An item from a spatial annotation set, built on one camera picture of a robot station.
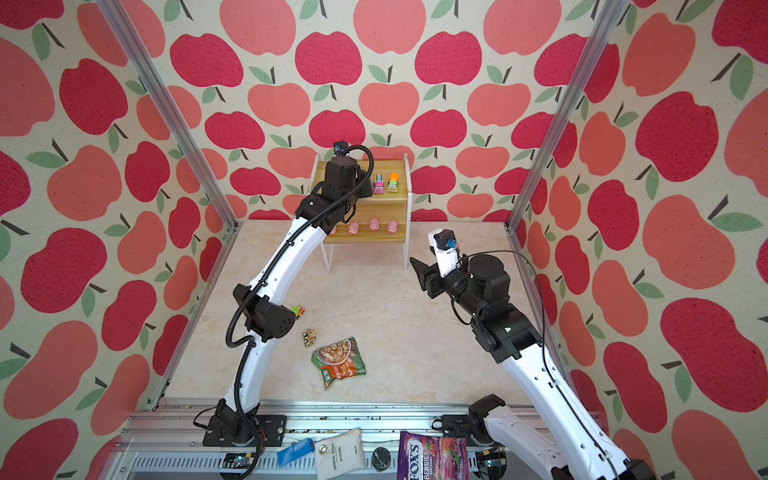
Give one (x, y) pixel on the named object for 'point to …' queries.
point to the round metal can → (380, 459)
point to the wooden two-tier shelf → (384, 217)
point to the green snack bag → (339, 360)
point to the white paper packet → (339, 455)
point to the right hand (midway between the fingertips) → (433, 251)
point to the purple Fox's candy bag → (432, 458)
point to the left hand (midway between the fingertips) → (369, 175)
